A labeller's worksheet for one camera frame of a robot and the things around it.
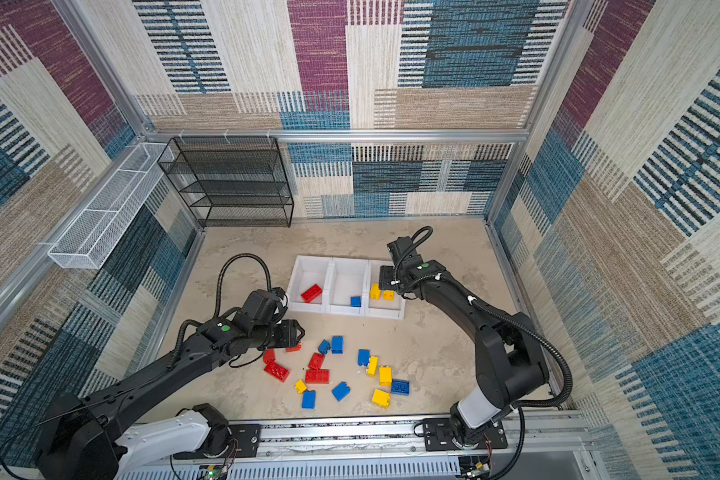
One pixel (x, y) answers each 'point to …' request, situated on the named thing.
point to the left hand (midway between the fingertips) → (300, 329)
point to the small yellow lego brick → (300, 386)
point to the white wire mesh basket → (89, 240)
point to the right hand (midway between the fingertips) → (392, 282)
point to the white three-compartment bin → (335, 285)
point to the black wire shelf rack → (230, 181)
